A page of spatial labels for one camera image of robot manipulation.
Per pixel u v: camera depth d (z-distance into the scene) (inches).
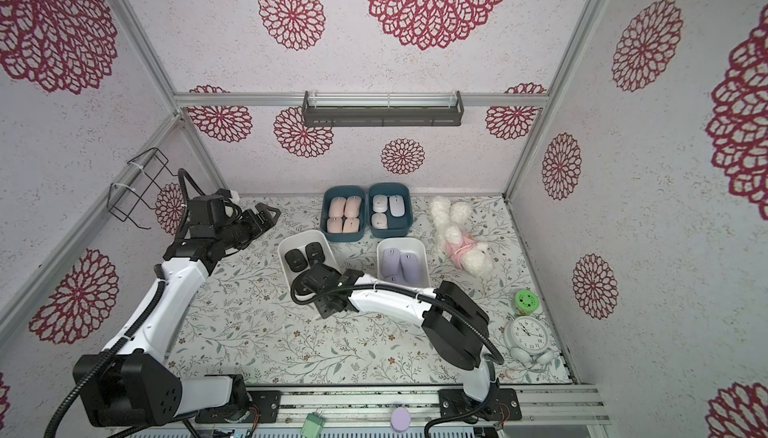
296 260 38.7
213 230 23.4
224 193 28.2
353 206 44.6
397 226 43.3
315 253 39.4
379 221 43.1
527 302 34.4
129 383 15.3
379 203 45.7
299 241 41.3
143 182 31.6
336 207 44.4
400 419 25.5
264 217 28.1
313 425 27.6
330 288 25.0
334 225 42.9
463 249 36.4
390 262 38.5
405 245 40.3
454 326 18.3
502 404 28.4
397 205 45.8
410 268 38.3
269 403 29.0
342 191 45.8
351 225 42.9
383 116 34.4
